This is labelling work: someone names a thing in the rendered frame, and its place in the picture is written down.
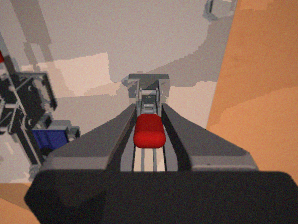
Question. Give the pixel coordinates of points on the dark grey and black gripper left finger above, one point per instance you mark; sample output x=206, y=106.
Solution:
x=104, y=147

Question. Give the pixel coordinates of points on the blue flat rectangular plate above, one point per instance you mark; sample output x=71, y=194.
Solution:
x=53, y=137

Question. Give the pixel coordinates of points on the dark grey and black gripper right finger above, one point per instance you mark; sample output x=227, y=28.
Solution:
x=197, y=149

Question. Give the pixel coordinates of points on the toggle clamp with red handle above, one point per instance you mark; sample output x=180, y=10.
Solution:
x=23, y=101

